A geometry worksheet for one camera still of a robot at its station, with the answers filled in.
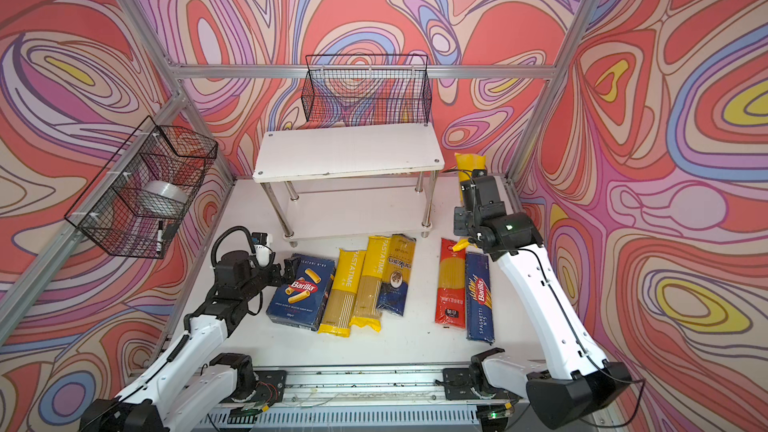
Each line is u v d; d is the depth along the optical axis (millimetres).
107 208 665
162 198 702
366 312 826
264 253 733
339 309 842
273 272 737
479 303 843
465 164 780
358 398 723
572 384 364
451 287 892
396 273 908
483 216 507
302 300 813
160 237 719
